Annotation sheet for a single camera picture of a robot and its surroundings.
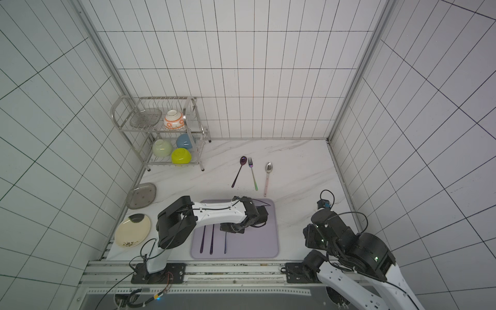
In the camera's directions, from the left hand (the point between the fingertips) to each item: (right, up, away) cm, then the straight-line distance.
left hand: (223, 229), depth 82 cm
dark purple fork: (-9, -6, -3) cm, 11 cm away
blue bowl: (-27, +40, +28) cm, 56 cm away
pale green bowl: (-37, +36, +22) cm, 56 cm away
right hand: (+29, +6, -17) cm, 34 cm away
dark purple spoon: (-5, -5, -1) cm, 7 cm away
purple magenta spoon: (+8, +28, +25) cm, 39 cm away
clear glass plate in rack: (-40, +51, +11) cm, 65 cm away
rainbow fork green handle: (+12, +27, +25) cm, 38 cm away
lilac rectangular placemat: (-6, -5, -1) cm, 8 cm away
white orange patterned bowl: (-23, +48, +3) cm, 54 cm away
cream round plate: (-40, -2, 0) cm, 40 cm away
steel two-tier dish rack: (-28, +44, +4) cm, 52 cm away
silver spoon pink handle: (+22, +25, +22) cm, 40 cm away
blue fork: (+2, -5, -3) cm, 6 cm away
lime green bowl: (-25, +32, +19) cm, 45 cm away
